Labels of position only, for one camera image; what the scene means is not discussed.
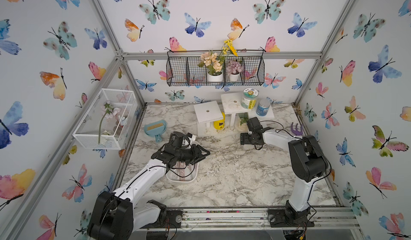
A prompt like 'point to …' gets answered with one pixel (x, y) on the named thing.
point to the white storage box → (191, 171)
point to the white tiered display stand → (207, 113)
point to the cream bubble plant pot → (241, 121)
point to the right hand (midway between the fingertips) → (249, 137)
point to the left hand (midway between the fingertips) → (209, 154)
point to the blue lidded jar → (263, 107)
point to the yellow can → (220, 124)
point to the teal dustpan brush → (155, 128)
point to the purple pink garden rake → (295, 132)
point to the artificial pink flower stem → (109, 110)
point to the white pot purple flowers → (233, 69)
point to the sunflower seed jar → (249, 98)
